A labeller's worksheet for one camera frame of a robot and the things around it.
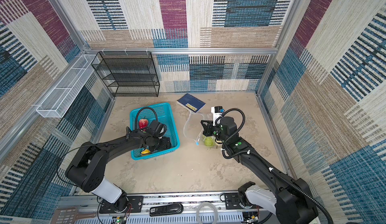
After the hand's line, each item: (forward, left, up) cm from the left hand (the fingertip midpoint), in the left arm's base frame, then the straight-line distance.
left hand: (167, 144), depth 90 cm
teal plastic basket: (+24, +6, -1) cm, 25 cm away
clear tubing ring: (-31, -24, +1) cm, 39 cm away
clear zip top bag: (+10, -15, 0) cm, 18 cm away
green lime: (0, -24, +3) cm, 25 cm away
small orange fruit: (-1, +14, -7) cm, 16 cm away
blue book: (+34, -14, -1) cm, 37 cm away
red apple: (+15, +17, 0) cm, 22 cm away
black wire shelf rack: (+49, +31, +13) cm, 60 cm away
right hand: (+2, -20, +17) cm, 26 cm away
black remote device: (-33, -3, +1) cm, 33 cm away
